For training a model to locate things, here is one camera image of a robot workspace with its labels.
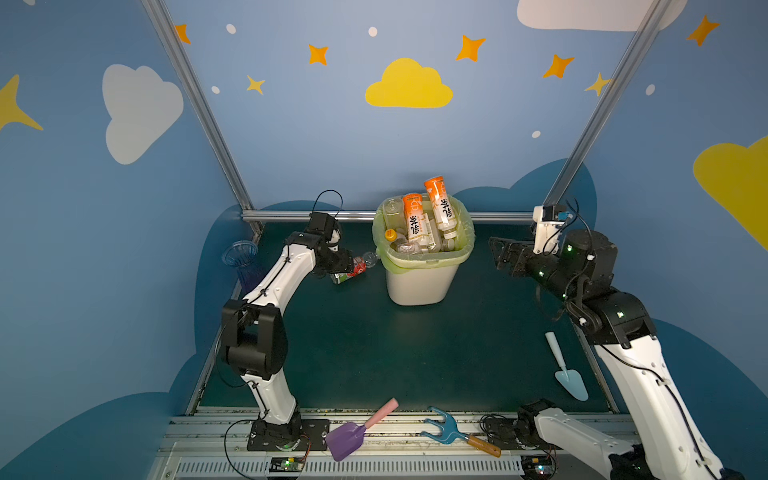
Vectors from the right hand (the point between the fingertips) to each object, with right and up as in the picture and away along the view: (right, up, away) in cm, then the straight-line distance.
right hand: (512, 236), depth 64 cm
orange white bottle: (-20, +8, +20) cm, 29 cm away
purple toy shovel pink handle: (-38, -51, +11) cm, 65 cm away
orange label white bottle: (-11, +9, +21) cm, 25 cm away
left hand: (-40, -7, +27) cm, 49 cm away
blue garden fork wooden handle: (-12, -49, +9) cm, 51 cm away
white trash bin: (-17, -14, +28) cm, 35 cm away
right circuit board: (+9, -56, +7) cm, 57 cm away
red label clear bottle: (-37, -7, +40) cm, 55 cm away
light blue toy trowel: (+25, -40, +20) cm, 51 cm away
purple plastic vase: (-71, -4, +24) cm, 75 cm away
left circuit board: (-52, -55, +7) cm, 76 cm away
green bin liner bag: (-26, -6, +11) cm, 29 cm away
